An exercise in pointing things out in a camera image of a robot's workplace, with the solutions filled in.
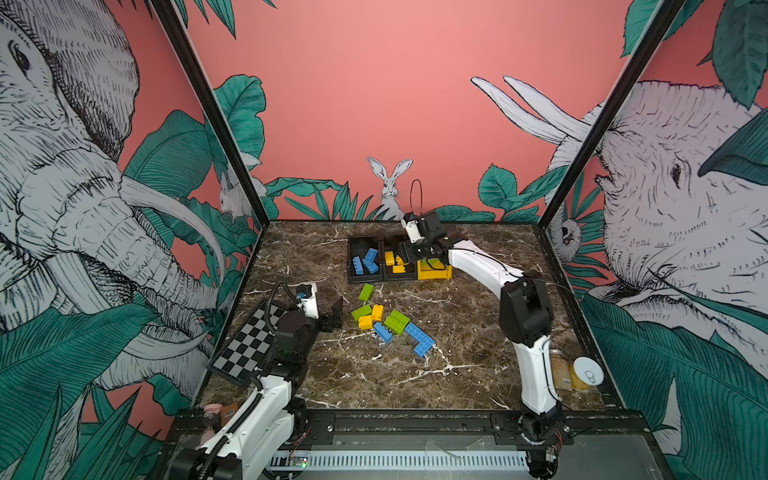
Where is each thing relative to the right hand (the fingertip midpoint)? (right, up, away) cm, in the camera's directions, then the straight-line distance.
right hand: (400, 244), depth 95 cm
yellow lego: (-11, -24, -5) cm, 27 cm away
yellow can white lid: (+49, -35, -17) cm, 63 cm away
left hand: (-21, -14, -13) cm, 28 cm away
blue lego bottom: (-11, -4, +9) cm, 14 cm away
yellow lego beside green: (-8, -22, -3) cm, 23 cm away
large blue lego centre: (+7, -30, -7) cm, 32 cm away
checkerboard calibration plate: (-45, -31, -12) cm, 56 cm away
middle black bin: (-3, 0, +17) cm, 17 cm away
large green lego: (-1, -25, -3) cm, 25 cm away
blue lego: (-5, -27, -7) cm, 28 cm away
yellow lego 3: (-1, -9, +8) cm, 12 cm away
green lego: (-12, -17, +5) cm, 21 cm away
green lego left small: (-12, -22, -2) cm, 25 cm away
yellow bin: (+8, -10, +3) cm, 13 cm away
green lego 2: (+9, -6, -10) cm, 15 cm away
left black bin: (-15, -1, +16) cm, 22 cm away
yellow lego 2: (-4, -5, +12) cm, 13 cm away
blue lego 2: (-15, -9, +8) cm, 19 cm away
